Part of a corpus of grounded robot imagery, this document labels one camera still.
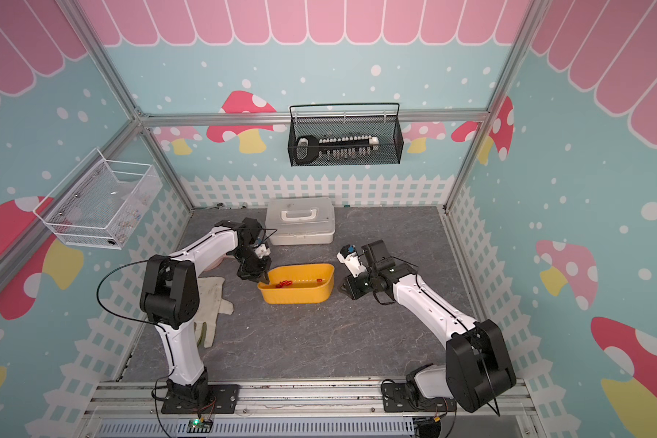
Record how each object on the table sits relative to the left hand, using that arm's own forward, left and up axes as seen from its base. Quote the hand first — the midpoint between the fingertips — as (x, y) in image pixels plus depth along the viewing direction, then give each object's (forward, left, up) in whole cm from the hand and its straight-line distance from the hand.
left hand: (266, 283), depth 91 cm
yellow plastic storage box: (+3, -10, -5) cm, 12 cm away
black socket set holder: (+34, -14, +29) cm, 47 cm away
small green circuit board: (-39, +13, -8) cm, 42 cm away
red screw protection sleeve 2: (+3, -5, -6) cm, 8 cm away
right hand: (-4, -26, +6) cm, 27 cm away
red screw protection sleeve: (+3, -17, -2) cm, 18 cm away
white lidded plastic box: (+22, -10, +7) cm, 25 cm away
